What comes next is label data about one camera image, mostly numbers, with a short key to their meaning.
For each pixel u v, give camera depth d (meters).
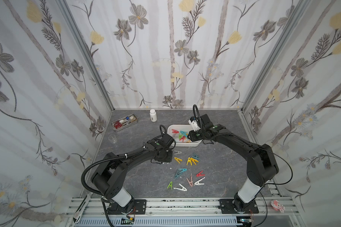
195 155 0.93
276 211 0.72
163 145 0.67
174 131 1.04
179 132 1.04
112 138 0.97
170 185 0.82
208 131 0.66
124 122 1.11
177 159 0.91
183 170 0.86
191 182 0.82
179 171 0.86
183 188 0.80
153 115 1.08
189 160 0.91
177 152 0.95
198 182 0.82
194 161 0.90
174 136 1.02
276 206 0.72
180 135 1.04
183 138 1.01
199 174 0.86
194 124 0.82
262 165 0.46
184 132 1.04
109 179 0.44
